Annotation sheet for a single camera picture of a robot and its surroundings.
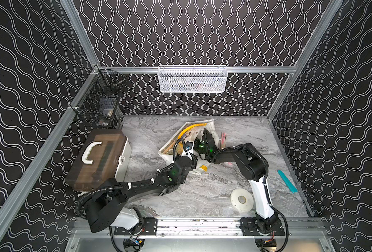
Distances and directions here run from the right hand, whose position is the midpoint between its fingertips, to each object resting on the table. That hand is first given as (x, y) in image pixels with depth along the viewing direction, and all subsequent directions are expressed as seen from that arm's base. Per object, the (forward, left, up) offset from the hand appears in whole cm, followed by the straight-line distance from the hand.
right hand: (187, 142), depth 102 cm
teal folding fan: (-25, -56, -4) cm, 61 cm away
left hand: (-15, -3, +16) cm, 23 cm away
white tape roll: (-38, -30, -4) cm, 49 cm away
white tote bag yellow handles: (-3, -2, +14) cm, 14 cm away
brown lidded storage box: (-20, +44, +12) cm, 49 cm away
